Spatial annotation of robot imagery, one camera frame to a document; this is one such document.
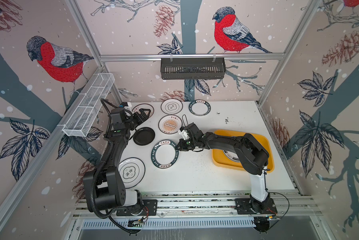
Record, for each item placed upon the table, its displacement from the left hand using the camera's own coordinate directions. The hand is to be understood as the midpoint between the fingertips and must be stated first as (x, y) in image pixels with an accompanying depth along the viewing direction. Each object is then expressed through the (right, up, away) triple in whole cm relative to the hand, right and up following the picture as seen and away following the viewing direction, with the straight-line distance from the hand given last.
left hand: (145, 112), depth 82 cm
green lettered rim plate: (+10, -25, +6) cm, 28 cm away
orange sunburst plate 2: (+12, -8, +25) cm, 29 cm away
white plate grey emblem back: (+12, +6, +37) cm, 39 cm away
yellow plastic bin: (+43, -28, +3) cm, 51 cm away
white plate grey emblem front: (-9, -34, +4) cm, 36 cm away
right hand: (+16, -23, +8) cm, 29 cm away
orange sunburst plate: (-9, +6, +36) cm, 38 cm away
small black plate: (-6, -16, +19) cm, 25 cm away
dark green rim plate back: (+35, +5, +37) cm, 51 cm away
